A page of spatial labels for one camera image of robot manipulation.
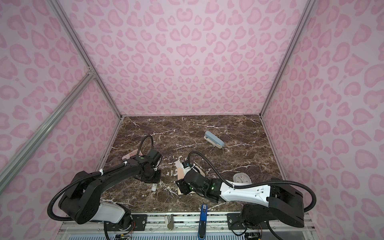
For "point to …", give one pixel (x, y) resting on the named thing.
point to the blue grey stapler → (213, 139)
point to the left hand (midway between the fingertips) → (158, 178)
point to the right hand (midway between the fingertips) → (179, 181)
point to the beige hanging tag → (169, 225)
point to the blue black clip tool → (202, 222)
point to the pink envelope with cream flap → (180, 173)
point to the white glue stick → (154, 187)
